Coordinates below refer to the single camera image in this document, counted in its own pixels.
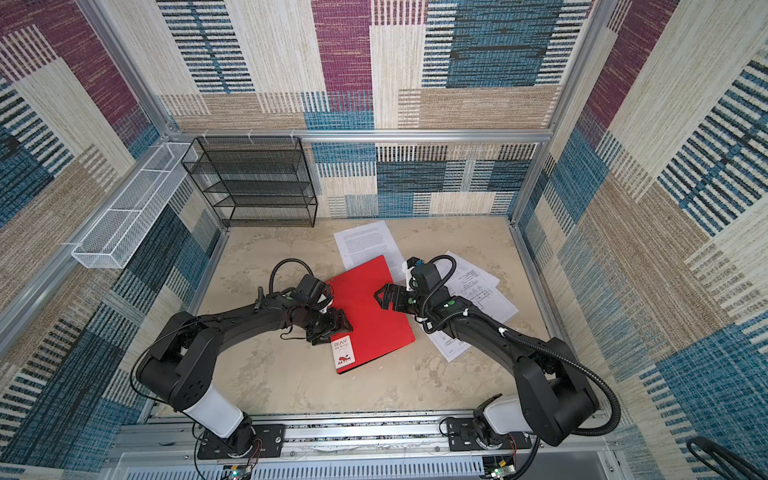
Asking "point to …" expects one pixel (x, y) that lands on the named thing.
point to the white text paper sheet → (365, 243)
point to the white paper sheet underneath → (477, 271)
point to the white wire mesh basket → (116, 240)
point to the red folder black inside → (376, 329)
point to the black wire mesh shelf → (255, 181)
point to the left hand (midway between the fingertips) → (347, 331)
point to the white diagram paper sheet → (484, 292)
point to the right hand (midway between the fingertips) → (386, 302)
